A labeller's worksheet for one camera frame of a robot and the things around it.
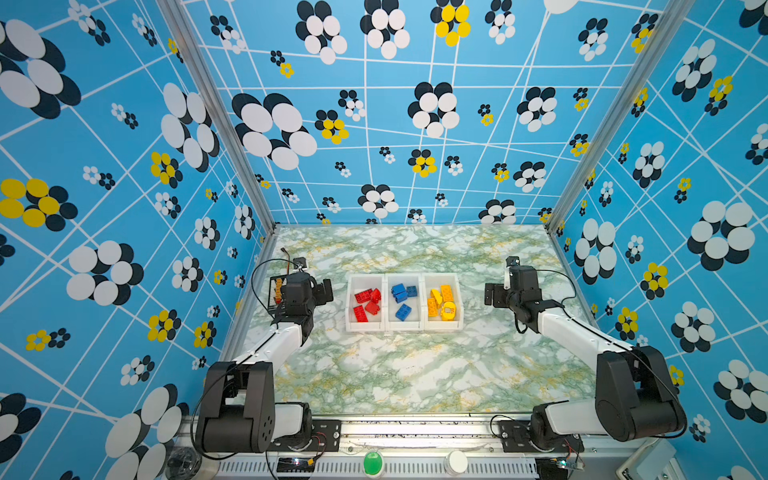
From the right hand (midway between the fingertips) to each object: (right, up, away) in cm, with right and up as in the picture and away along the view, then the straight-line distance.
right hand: (504, 288), depth 92 cm
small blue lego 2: (-29, -2, +7) cm, 30 cm away
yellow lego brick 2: (-22, -7, +2) cm, 23 cm away
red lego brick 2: (-40, -3, +3) cm, 41 cm away
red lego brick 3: (-45, -9, +1) cm, 46 cm away
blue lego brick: (-32, -8, +2) cm, 33 cm away
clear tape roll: (-79, -33, -31) cm, 91 cm away
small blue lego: (-33, -3, +7) cm, 34 cm away
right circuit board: (+2, -40, -23) cm, 46 cm away
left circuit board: (-59, -41, -20) cm, 75 cm away
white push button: (-21, -35, -28) cm, 49 cm away
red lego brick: (-44, -3, +5) cm, 45 cm away
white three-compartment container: (-37, -9, -3) cm, 39 cm away
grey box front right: (+27, -36, -24) cm, 51 cm away
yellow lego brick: (-17, -3, +7) cm, 18 cm away
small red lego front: (-42, -7, +4) cm, 42 cm away
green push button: (-39, -33, -30) cm, 60 cm away
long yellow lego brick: (-20, -3, +4) cm, 21 cm away
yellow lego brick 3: (-17, -8, +1) cm, 19 cm away
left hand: (-60, +2, -1) cm, 60 cm away
